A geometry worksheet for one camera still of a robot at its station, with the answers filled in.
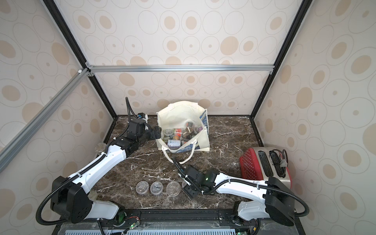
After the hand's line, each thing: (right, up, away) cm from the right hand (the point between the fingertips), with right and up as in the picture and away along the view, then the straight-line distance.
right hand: (193, 185), depth 80 cm
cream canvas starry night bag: (-6, +31, +23) cm, 39 cm away
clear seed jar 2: (-20, -1, -2) cm, 20 cm away
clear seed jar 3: (-11, -1, -2) cm, 11 cm away
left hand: (-19, +31, +2) cm, 37 cm away
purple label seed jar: (-12, +21, +11) cm, 27 cm away
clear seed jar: (-27, -1, -2) cm, 27 cm away
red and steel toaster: (+33, +14, -7) cm, 37 cm away
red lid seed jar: (-10, +28, +20) cm, 36 cm away
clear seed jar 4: (-5, +2, -2) cm, 6 cm away
